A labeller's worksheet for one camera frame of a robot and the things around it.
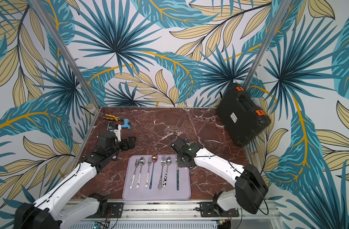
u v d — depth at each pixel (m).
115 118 1.10
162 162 0.90
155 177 0.84
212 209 0.74
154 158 0.90
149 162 0.90
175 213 0.73
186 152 0.58
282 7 0.69
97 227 0.71
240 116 0.90
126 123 1.07
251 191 0.41
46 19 0.71
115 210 0.73
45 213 0.39
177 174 0.85
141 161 0.88
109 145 0.61
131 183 0.81
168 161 0.89
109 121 1.09
